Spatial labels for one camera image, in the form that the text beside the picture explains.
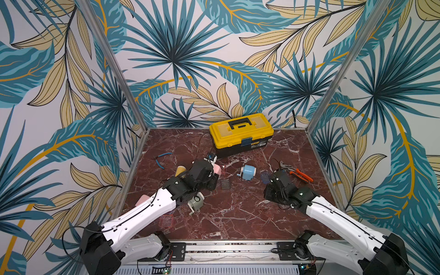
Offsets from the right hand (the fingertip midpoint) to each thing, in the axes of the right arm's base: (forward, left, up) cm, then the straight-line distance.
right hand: (264, 191), depth 81 cm
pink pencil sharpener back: (+5, +22, +12) cm, 26 cm away
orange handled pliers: (+15, -23, -9) cm, 29 cm away
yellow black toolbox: (+30, +9, +7) cm, 33 cm away
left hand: (+4, +25, +9) cm, 27 cm away
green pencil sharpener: (-3, +32, -3) cm, 33 cm away
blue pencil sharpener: (+12, +6, -3) cm, 14 cm away
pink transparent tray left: (-9, +47, -8) cm, 49 cm away
